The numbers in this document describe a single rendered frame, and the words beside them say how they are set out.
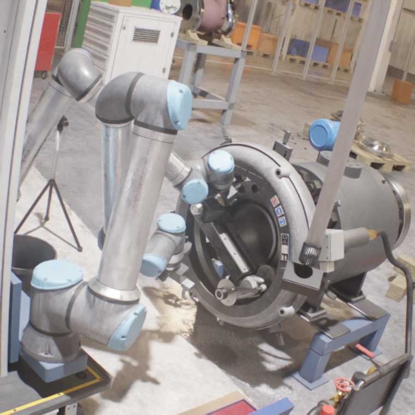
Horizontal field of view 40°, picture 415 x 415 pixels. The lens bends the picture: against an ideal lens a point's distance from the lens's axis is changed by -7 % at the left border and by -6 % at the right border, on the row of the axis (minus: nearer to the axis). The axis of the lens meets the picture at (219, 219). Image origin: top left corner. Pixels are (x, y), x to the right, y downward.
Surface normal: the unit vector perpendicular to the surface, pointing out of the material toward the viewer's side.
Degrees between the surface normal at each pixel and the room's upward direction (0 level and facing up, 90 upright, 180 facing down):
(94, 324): 80
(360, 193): 37
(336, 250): 68
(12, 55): 90
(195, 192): 93
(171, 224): 19
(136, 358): 0
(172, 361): 0
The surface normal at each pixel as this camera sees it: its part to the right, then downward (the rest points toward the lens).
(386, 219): 0.69, 0.00
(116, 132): 0.16, 0.68
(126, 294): 0.59, -0.41
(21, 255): 0.29, 0.38
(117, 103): -0.38, 0.57
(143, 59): 0.57, 0.43
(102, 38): -0.79, 0.05
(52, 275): 0.15, -0.93
